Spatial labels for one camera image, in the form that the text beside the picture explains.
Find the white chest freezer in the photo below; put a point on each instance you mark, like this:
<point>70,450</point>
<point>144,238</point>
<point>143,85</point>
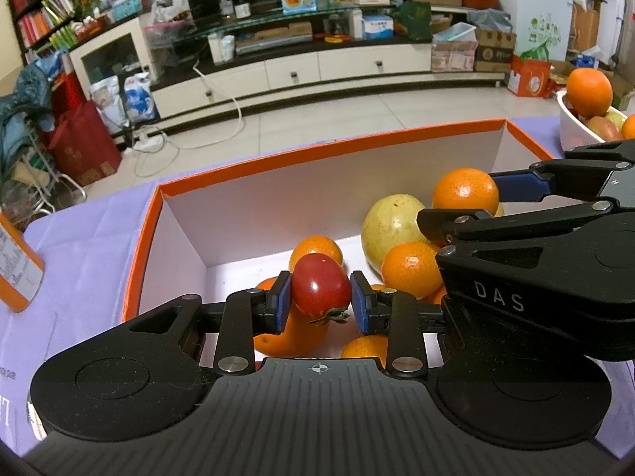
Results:
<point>526,10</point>

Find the orange cardboard box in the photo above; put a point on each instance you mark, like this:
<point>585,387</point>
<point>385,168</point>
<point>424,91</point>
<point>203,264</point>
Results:
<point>248,218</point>

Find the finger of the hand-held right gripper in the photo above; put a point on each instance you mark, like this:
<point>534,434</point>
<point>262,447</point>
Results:
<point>521,186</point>
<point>496,287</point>

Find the orange gift box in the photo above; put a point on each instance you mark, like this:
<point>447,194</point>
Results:
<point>531,77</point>

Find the yellow-green fruit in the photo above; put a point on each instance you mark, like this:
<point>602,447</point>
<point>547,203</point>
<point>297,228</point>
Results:
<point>616,118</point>

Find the black bookshelf with books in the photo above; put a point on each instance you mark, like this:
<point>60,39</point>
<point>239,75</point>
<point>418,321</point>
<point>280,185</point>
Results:
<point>37,5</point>

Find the printed cardboard carton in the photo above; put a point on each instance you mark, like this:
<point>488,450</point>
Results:
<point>493,52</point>

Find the white perforated bowl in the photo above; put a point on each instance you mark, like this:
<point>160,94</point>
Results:
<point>575,131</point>

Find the dark green bag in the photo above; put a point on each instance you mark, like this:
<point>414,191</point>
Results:
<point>411,22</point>

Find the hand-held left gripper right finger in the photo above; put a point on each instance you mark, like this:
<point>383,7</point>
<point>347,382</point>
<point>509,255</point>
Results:
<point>358,302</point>

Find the small tangerine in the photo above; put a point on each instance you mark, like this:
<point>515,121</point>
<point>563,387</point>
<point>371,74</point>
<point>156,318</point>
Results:
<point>364,348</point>
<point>297,334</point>
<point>411,270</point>
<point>466,192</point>
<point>322,244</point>

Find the red tomato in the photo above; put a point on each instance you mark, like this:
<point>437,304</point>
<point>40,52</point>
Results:
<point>320,285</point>

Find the blue tissue box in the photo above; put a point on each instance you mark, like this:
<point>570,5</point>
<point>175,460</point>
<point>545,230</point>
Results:
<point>378,27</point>

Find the silver media player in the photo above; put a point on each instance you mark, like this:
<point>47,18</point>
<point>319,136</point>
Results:
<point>273,39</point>

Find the clear plastic bin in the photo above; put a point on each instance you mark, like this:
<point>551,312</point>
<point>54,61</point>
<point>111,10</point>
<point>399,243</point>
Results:
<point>452,33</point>

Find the red shopping bag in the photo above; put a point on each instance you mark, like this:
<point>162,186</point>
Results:
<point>84,144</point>

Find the blue jacket pile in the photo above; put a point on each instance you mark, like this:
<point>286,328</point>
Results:
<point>25,94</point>

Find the white blue bag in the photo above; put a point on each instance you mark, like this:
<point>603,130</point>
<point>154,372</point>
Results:
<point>140,100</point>

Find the white black television stand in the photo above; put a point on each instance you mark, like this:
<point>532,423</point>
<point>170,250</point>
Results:
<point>347,62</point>

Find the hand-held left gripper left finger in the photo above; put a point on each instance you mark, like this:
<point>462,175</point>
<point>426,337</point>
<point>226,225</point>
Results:
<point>283,302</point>

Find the white glass-door cabinet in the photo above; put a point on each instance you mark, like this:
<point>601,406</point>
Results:
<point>77,59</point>

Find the reddish apple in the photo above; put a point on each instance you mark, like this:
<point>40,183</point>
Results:
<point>603,130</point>

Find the yellow pear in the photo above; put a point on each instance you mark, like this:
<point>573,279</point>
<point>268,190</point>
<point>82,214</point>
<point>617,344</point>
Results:
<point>392,228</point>

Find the purple floral tablecloth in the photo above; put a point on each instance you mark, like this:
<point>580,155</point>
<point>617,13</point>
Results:
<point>89,267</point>

